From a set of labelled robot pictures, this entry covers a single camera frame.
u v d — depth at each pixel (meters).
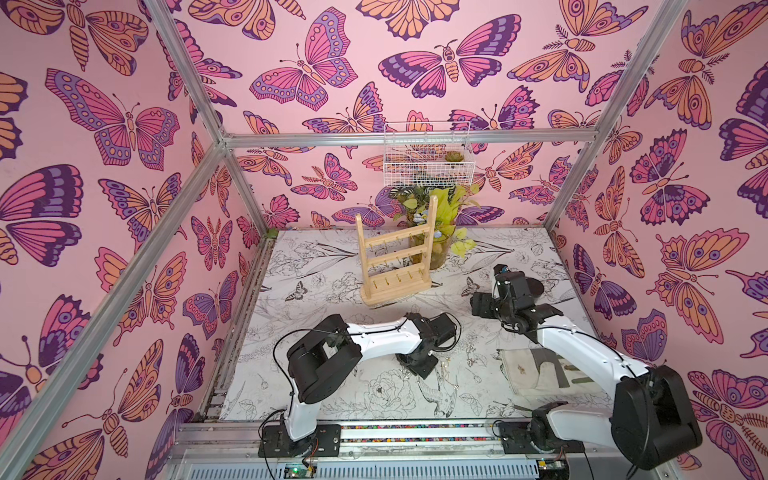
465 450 0.73
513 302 0.66
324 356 0.51
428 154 0.97
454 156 0.92
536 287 0.98
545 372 0.83
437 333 0.70
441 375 0.84
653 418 0.41
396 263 1.09
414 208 0.92
